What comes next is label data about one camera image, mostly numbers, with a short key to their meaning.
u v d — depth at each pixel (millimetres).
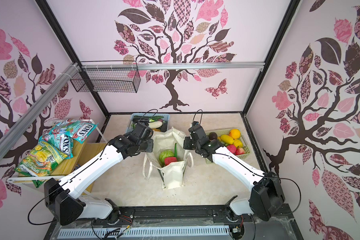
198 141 599
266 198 405
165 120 1129
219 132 1012
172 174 757
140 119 1063
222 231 698
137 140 578
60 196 385
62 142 587
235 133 967
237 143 952
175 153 897
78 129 627
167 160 815
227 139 935
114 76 949
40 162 534
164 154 873
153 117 1104
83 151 625
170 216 743
